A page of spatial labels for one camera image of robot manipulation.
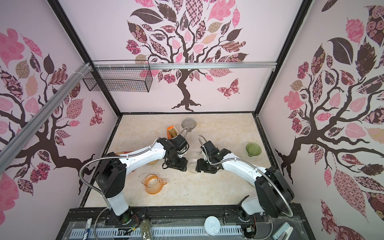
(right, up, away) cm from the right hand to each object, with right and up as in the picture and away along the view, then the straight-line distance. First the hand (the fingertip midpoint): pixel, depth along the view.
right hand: (199, 168), depth 84 cm
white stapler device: (+39, -25, -17) cm, 49 cm away
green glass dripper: (+37, +9, +13) cm, 40 cm away
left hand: (-11, -1, -1) cm, 11 cm away
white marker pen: (-53, -24, -14) cm, 60 cm away
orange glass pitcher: (-27, -10, +1) cm, 29 cm away
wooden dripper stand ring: (-19, +10, -27) cm, 35 cm away
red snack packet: (-49, +7, +9) cm, 50 cm away
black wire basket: (-52, +57, +11) cm, 78 cm away
